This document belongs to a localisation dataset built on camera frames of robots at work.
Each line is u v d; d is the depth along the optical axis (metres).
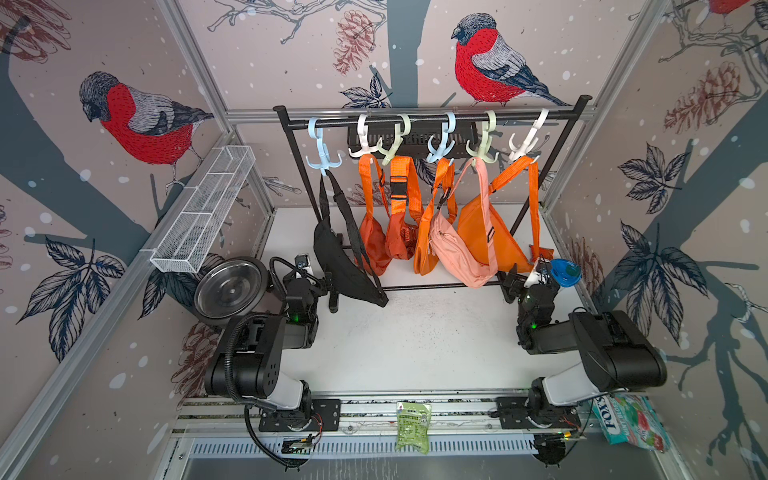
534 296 0.70
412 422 0.72
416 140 0.68
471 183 0.69
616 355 0.45
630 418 0.70
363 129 0.59
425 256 0.83
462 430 0.71
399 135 0.63
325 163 0.67
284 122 0.58
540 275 0.75
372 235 0.80
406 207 0.74
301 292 0.74
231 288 0.82
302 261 0.78
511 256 0.91
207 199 0.81
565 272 0.92
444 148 0.67
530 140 0.66
